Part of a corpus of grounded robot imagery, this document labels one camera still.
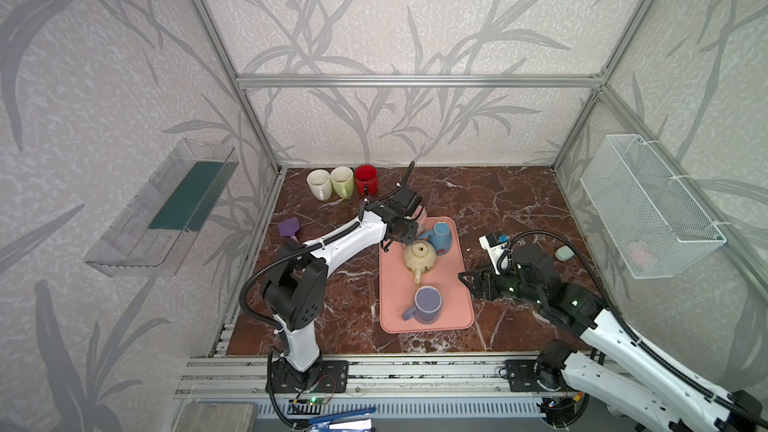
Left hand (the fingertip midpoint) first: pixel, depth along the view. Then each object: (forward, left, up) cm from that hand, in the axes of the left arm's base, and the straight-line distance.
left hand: (410, 224), depth 90 cm
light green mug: (+20, +24, -4) cm, 31 cm away
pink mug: (+1, -4, -1) cm, 4 cm away
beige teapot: (-10, -3, -3) cm, 11 cm away
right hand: (-16, -14, +7) cm, 23 cm away
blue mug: (-3, -10, -3) cm, 11 cm away
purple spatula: (+5, +41, -11) cm, 43 cm away
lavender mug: (-24, -4, -2) cm, 24 cm away
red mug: (+23, +16, -6) cm, 29 cm away
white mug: (+19, +32, -4) cm, 38 cm away
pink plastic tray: (-17, +4, -9) cm, 19 cm away
